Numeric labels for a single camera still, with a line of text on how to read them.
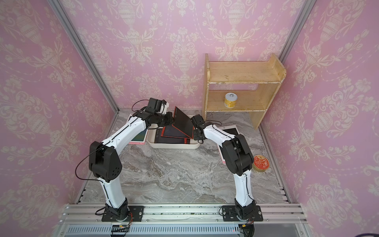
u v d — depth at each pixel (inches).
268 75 31.2
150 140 40.3
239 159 20.8
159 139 40.5
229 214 28.7
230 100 35.3
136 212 29.5
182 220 28.7
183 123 42.9
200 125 29.6
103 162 19.1
